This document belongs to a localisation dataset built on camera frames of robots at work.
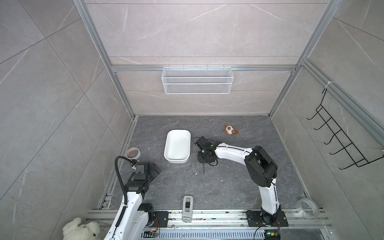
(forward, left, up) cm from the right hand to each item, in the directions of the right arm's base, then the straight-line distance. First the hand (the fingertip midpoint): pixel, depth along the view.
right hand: (201, 158), depth 96 cm
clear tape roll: (-32, -57, +2) cm, 65 cm away
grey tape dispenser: (-29, +8, +4) cm, 30 cm away
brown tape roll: (+5, +45, +1) cm, 46 cm away
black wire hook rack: (-20, -62, +33) cm, 73 cm away
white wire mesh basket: (+44, +1, +30) cm, 54 cm away
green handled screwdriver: (-10, -2, 0) cm, 10 cm away
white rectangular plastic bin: (+9, +16, +1) cm, 18 cm away
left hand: (-9, +29, +8) cm, 31 cm away
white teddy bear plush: (-39, +45, +19) cm, 62 cm away
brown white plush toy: (+21, -23, +3) cm, 31 cm away
